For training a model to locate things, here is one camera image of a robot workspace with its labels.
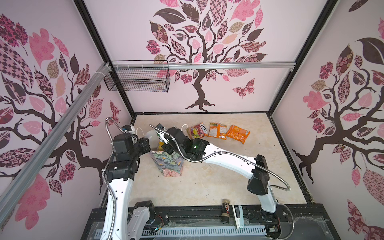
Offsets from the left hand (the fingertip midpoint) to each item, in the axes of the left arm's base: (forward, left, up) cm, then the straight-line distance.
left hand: (146, 141), depth 72 cm
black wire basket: (+46, +13, +8) cm, 48 cm away
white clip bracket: (-31, -46, -22) cm, 60 cm away
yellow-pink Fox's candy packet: (+23, -26, -22) cm, 41 cm away
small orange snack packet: (+25, -41, -23) cm, 53 cm away
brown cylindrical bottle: (-28, -39, -22) cm, 53 cm away
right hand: (+3, -9, +2) cm, 9 cm away
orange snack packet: (+22, -54, -23) cm, 63 cm away
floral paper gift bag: (-7, -11, -12) cm, 17 cm away
